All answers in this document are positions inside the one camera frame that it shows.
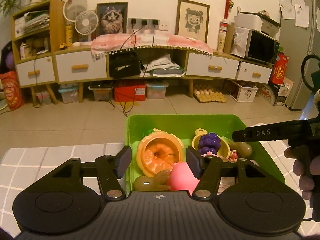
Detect yellow toy pot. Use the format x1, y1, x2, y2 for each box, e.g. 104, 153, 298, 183
191, 128, 231, 159

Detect purple toy grapes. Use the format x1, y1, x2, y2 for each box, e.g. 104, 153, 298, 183
198, 133, 221, 154

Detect pink pig toy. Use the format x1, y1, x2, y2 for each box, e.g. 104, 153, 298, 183
167, 162, 200, 195

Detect brown antler toy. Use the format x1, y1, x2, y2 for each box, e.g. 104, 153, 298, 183
133, 170, 171, 191
227, 139, 253, 158

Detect person's right hand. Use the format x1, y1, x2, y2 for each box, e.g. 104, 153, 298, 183
284, 146, 319, 200

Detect small reindeer figurine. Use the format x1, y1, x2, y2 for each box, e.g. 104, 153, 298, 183
228, 150, 239, 163

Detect green plastic storage bin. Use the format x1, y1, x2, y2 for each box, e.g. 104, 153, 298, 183
125, 113, 286, 198

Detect red gift box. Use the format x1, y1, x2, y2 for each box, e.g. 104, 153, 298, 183
269, 52, 290, 84

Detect egg carton tray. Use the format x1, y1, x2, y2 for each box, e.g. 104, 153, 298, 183
193, 85, 227, 103

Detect white cutout storage box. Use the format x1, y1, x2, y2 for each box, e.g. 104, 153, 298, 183
228, 81, 258, 102

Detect red cardboard box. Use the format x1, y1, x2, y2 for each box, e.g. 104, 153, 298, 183
114, 83, 146, 102

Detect clear plastic storage box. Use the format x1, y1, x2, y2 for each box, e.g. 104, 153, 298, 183
145, 82, 169, 99

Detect black microwave oven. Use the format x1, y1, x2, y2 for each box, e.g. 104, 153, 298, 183
245, 30, 280, 64

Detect grey refrigerator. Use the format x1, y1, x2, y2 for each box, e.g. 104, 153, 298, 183
279, 0, 319, 110

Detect black bag on shelf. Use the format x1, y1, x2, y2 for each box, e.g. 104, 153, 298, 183
109, 52, 141, 79

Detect orange printed bag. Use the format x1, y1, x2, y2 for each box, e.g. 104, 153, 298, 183
1, 70, 24, 110

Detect pink table runner cloth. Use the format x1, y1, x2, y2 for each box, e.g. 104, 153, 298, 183
91, 33, 213, 57

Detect wooden tv cabinet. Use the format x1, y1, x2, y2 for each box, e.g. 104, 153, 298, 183
10, 0, 274, 104

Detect white desk fan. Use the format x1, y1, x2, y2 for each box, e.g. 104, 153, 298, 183
63, 0, 88, 22
74, 10, 99, 35

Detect cartoon girl picture frame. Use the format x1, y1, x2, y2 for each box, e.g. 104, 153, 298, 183
175, 0, 210, 43

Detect cat portrait frame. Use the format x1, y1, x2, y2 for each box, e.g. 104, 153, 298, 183
97, 2, 129, 35

